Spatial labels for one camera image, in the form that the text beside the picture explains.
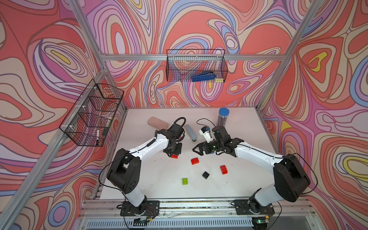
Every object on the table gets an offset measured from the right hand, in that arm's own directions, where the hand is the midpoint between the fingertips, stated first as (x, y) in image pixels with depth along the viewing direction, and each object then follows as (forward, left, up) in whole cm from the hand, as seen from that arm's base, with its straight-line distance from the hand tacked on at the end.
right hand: (199, 151), depth 84 cm
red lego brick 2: (-8, -15, -9) cm, 19 cm away
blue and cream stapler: (+22, +4, -12) cm, 25 cm away
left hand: (+1, +13, -3) cm, 13 cm away
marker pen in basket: (+2, +53, +16) cm, 56 cm away
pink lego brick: (+1, +16, -8) cm, 18 cm away
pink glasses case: (+30, +29, -9) cm, 43 cm away
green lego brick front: (-14, +9, -9) cm, 19 cm away
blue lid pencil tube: (+22, -17, +9) cm, 29 cm away
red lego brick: (-2, +3, -8) cm, 9 cm away
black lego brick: (-11, -3, -9) cm, 15 cm away
